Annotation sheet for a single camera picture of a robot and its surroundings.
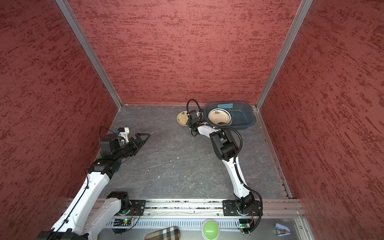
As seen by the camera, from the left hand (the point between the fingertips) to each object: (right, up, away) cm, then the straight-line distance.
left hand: (147, 142), depth 77 cm
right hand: (+21, +9, +32) cm, 39 cm away
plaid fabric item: (+14, -39, -13) cm, 43 cm away
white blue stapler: (+67, -40, -9) cm, 78 cm away
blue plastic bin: (+63, +14, +39) cm, 75 cm away
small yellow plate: (+15, +13, +36) cm, 41 cm away
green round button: (+32, -39, -10) cm, 52 cm away
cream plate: (+44, +14, +31) cm, 55 cm away
